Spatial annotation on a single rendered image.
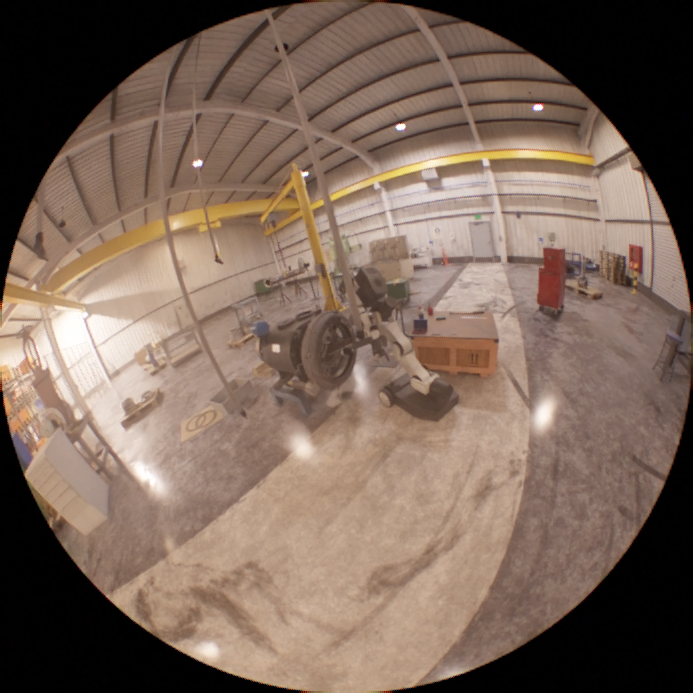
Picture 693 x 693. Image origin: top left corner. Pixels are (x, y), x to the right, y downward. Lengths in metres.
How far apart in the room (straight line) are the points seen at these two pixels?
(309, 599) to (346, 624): 0.27
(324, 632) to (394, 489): 1.13
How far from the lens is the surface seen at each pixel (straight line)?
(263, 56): 8.43
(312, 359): 1.75
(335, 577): 1.51
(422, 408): 1.83
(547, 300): 4.57
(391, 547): 1.47
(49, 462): 3.48
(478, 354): 2.34
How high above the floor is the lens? 1.45
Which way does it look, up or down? 24 degrees down
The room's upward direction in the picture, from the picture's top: 15 degrees counter-clockwise
